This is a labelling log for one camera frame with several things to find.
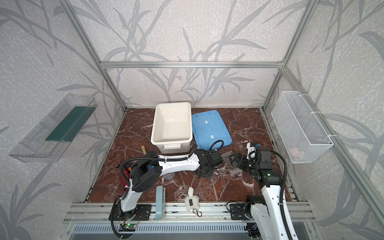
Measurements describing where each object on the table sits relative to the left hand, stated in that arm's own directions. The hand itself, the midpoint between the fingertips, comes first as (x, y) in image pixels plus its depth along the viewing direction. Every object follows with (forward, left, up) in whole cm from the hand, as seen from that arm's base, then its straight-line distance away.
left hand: (208, 170), depth 87 cm
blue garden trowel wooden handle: (+13, +42, -1) cm, 44 cm away
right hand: (+4, -14, +14) cm, 20 cm away
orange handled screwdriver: (0, +46, 0) cm, 46 cm away
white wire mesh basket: (+2, -37, +35) cm, 51 cm away
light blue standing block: (-17, +26, -1) cm, 31 cm away
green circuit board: (-27, +40, -3) cm, 49 cm away
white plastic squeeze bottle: (-17, +9, +3) cm, 19 cm away
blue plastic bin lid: (+32, 0, -2) cm, 32 cm away
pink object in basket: (+2, -41, +21) cm, 46 cm away
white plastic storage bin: (+32, +26, -2) cm, 42 cm away
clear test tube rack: (+1, -14, +1) cm, 14 cm away
